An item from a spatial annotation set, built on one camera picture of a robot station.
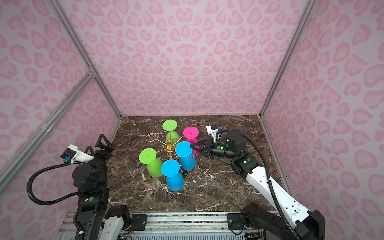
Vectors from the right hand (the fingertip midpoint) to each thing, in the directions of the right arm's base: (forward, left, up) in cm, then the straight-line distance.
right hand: (191, 148), depth 61 cm
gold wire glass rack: (+4, +10, -5) cm, 12 cm away
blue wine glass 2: (-7, +9, -5) cm, 12 cm away
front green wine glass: (-2, +19, -4) cm, 20 cm away
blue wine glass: (0, +2, -9) cm, 10 cm away
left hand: (+3, +41, +1) cm, 41 cm away
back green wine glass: (+16, +12, -4) cm, 20 cm away
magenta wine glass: (+11, +1, -5) cm, 12 cm away
